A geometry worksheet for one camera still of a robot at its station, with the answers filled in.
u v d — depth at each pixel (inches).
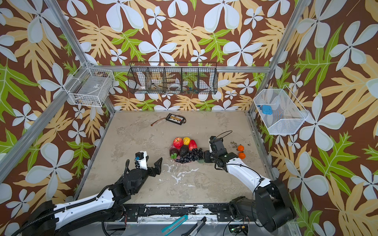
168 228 27.5
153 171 27.6
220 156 25.6
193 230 27.1
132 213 29.0
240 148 38.0
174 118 45.1
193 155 35.6
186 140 37.7
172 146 38.7
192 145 36.8
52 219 17.0
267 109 33.9
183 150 36.0
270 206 16.0
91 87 33.8
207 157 30.9
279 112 32.8
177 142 36.8
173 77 38.2
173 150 37.7
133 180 22.9
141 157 26.6
